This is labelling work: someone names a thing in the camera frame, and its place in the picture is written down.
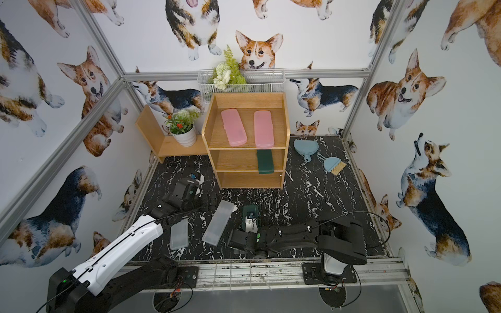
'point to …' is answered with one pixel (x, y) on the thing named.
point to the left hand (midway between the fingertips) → (210, 193)
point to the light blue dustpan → (307, 148)
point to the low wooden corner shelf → (166, 146)
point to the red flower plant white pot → (181, 124)
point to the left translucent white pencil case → (179, 234)
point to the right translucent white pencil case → (218, 223)
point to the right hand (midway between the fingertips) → (246, 237)
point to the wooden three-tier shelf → (236, 167)
